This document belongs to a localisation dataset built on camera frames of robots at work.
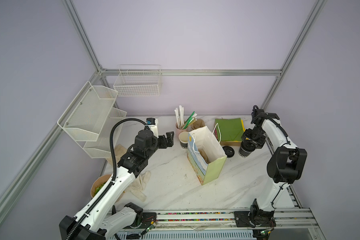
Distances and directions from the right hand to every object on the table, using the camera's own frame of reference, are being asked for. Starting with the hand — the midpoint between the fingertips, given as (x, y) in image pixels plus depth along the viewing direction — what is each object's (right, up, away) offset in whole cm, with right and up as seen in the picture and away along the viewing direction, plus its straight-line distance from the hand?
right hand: (248, 141), depth 89 cm
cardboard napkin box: (-6, -3, +12) cm, 14 cm away
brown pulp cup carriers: (-28, +11, +25) cm, 39 cm away
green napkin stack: (-5, +7, +18) cm, 20 cm away
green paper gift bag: (-26, +1, -6) cm, 26 cm away
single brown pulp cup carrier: (-26, -9, +4) cm, 28 cm away
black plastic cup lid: (0, -2, -1) cm, 3 cm away
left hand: (-49, +5, -16) cm, 51 cm away
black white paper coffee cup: (-2, -7, +2) cm, 8 cm away
